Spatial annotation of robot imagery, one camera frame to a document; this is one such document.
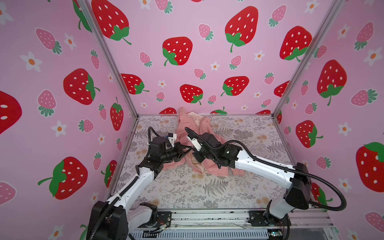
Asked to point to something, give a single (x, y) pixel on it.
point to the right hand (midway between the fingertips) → (192, 147)
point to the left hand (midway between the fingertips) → (192, 147)
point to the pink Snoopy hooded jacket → (199, 125)
